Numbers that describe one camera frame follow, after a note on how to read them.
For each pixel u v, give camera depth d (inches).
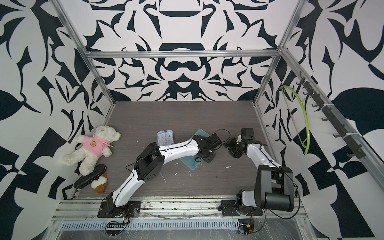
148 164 21.6
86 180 31.4
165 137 39.0
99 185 31.2
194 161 35.2
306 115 26.9
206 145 27.0
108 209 25.5
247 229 28.1
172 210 29.8
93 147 34.2
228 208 28.6
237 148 30.0
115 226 28.7
